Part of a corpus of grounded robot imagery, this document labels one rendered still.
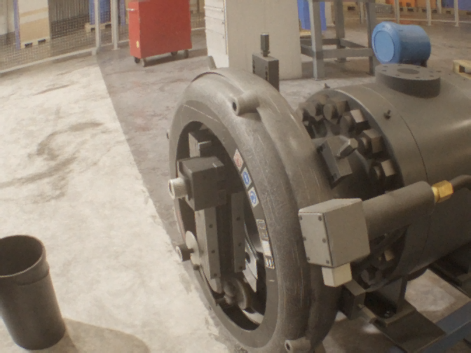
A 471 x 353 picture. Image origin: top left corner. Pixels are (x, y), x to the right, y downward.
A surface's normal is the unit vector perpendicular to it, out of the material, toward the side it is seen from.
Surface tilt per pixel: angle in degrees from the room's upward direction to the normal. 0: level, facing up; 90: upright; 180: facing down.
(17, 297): 93
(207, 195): 94
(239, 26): 90
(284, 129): 37
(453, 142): 51
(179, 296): 0
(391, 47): 90
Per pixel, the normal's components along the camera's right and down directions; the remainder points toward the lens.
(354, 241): 0.38, -0.06
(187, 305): -0.05, -0.92
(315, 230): -0.90, 0.22
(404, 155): 0.30, -0.35
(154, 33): 0.50, 0.31
